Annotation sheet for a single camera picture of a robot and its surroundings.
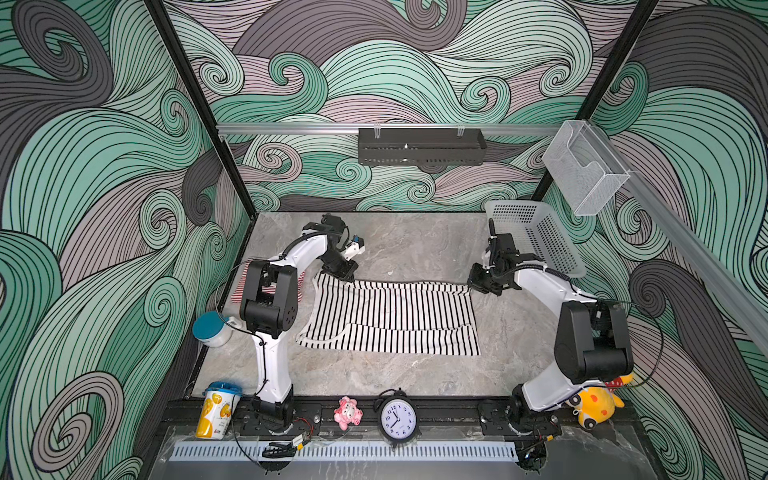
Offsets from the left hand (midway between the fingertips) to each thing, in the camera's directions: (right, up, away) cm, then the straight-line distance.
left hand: (350, 276), depth 94 cm
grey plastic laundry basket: (+71, +14, +19) cm, 75 cm away
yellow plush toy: (+62, -28, -24) cm, 72 cm away
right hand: (+38, -2, -3) cm, 38 cm away
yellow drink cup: (-30, -27, -23) cm, 46 cm away
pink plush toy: (+1, -30, -23) cm, 38 cm away
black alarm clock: (+14, -31, -23) cm, 41 cm away
